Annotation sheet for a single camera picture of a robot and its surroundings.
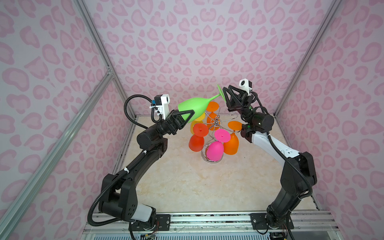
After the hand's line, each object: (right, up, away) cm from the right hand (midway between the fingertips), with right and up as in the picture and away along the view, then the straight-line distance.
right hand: (227, 93), depth 54 cm
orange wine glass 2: (+7, -22, +22) cm, 32 cm away
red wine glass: (-11, -20, +23) cm, 32 cm away
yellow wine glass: (-10, -9, +20) cm, 24 cm away
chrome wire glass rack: (+6, -7, +35) cm, 36 cm away
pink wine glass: (-2, -23, +20) cm, 31 cm away
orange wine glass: (-3, -9, +20) cm, 23 cm away
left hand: (-12, -8, -2) cm, 15 cm away
